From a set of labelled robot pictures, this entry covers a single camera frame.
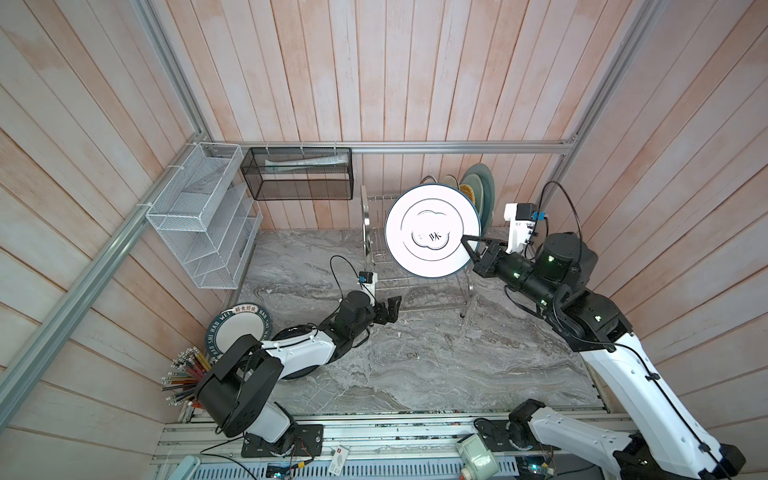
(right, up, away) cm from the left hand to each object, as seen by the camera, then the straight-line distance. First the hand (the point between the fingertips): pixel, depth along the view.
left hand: (389, 301), depth 86 cm
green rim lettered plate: (-50, -8, +8) cm, 51 cm away
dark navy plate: (-30, -10, +4) cm, 32 cm away
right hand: (+13, +17, -27) cm, 35 cm away
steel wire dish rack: (+3, +2, +19) cm, 19 cm away
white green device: (+19, -34, -19) cm, 44 cm away
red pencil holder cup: (-47, -12, -19) cm, 52 cm away
